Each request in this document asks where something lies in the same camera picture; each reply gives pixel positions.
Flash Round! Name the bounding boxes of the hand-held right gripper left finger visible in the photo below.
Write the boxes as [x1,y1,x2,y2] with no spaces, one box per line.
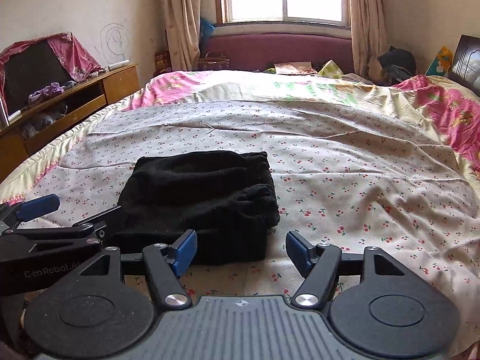
[76,229,199,311]

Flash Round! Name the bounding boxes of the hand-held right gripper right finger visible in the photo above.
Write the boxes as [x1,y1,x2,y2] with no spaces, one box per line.
[285,230,410,310]

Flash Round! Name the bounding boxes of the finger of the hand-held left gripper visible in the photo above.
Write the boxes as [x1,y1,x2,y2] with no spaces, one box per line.
[0,204,123,251]
[0,193,62,230]

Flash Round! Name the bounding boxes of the black pants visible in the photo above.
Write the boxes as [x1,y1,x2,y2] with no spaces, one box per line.
[110,150,281,265]

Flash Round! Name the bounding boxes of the grey clothes bundle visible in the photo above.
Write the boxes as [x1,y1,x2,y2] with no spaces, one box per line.
[20,110,67,138]

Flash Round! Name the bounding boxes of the cherry print bed sheet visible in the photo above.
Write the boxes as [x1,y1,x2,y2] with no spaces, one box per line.
[7,99,480,310]

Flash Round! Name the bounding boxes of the purple cloth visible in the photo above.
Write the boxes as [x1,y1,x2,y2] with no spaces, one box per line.
[29,81,74,103]

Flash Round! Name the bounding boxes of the black television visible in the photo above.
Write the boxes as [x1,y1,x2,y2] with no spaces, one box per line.
[1,41,72,115]

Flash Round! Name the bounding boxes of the wooden cabinet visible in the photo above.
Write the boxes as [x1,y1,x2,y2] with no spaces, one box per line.
[0,63,140,181]

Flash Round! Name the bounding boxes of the red box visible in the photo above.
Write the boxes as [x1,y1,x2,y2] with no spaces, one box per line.
[154,50,172,76]

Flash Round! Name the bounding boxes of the pink floral quilt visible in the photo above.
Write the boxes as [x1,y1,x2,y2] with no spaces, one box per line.
[0,69,480,211]

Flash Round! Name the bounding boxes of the pink paper sheet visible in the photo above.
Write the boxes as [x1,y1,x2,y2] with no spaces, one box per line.
[273,61,318,76]

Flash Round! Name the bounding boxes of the yellow green bag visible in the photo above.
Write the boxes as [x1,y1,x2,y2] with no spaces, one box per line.
[318,59,344,78]

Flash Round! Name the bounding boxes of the brown handbag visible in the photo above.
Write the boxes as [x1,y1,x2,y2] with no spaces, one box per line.
[197,49,230,71]

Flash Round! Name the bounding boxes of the maroon padded sofa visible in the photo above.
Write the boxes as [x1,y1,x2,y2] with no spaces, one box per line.
[204,31,357,72]

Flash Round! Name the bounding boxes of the beige floral curtain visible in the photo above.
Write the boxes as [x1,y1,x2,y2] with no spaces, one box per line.
[156,0,203,72]
[346,0,387,78]

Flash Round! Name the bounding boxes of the blue plastic bag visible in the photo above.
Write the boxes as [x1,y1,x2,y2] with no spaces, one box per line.
[199,17,217,46]

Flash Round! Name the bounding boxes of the black bag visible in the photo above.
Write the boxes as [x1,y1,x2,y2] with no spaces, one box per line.
[376,46,417,83]

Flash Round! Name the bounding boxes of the green yellow printed cushion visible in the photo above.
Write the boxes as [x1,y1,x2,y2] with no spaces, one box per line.
[425,46,454,76]

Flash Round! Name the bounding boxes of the dark wooden headboard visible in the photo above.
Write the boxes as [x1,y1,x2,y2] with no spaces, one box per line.
[448,34,480,93]

